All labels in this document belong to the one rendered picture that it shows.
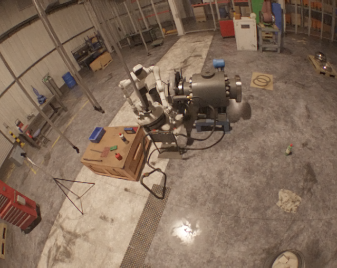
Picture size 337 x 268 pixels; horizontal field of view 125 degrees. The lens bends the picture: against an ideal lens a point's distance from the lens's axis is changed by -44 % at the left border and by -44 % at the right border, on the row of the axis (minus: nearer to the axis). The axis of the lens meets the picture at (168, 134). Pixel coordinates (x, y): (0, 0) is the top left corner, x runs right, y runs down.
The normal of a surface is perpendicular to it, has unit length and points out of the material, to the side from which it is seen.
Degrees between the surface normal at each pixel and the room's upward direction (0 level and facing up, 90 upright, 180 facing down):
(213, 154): 0
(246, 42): 90
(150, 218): 0
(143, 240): 0
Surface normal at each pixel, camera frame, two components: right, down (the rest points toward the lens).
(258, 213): -0.28, -0.64
